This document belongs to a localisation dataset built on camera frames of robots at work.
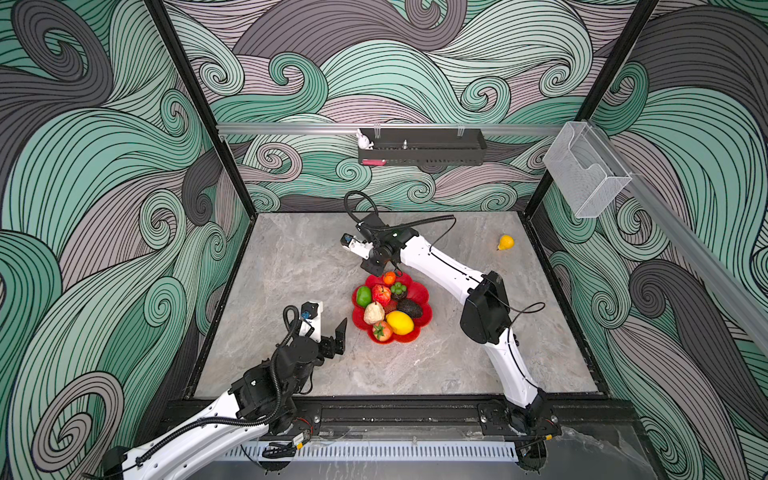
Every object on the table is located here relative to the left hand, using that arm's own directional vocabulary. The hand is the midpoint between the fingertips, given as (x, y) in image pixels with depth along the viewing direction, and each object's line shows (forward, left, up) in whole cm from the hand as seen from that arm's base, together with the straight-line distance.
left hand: (332, 316), depth 76 cm
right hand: (+21, -9, -3) cm, 23 cm away
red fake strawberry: (0, -13, -8) cm, 15 cm away
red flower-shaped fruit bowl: (+14, -24, -11) cm, 30 cm away
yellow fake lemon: (+3, -19, -9) cm, 21 cm away
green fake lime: (+11, -8, -9) cm, 16 cm away
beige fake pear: (+5, -11, -9) cm, 15 cm away
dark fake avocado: (+7, -23, -10) cm, 26 cm away
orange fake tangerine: (+17, -15, -8) cm, 24 cm away
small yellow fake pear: (+36, -59, -11) cm, 70 cm away
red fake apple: (+12, -13, -9) cm, 20 cm away
